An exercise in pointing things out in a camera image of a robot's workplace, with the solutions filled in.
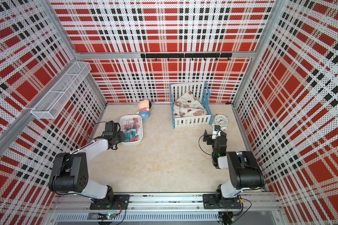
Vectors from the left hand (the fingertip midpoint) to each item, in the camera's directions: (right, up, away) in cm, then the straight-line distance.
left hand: (123, 135), depth 95 cm
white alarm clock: (+71, +10, +9) cm, 72 cm away
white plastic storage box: (+3, +6, +9) cm, 11 cm away
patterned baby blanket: (+46, +23, +23) cm, 57 cm away
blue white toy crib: (+58, +34, +20) cm, 70 cm away
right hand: (+62, +5, -3) cm, 63 cm away
